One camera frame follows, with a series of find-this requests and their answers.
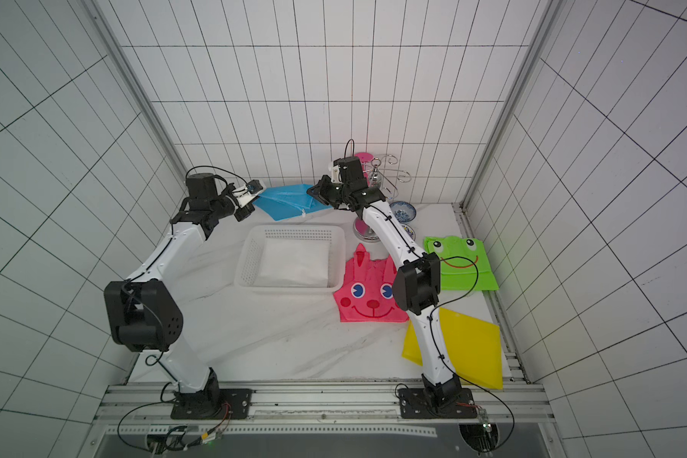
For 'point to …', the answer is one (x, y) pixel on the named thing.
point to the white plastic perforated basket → (250, 253)
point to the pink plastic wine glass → (364, 156)
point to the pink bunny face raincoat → (365, 294)
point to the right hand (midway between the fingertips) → (296, 191)
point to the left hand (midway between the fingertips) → (253, 194)
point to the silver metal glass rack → (379, 175)
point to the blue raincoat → (288, 202)
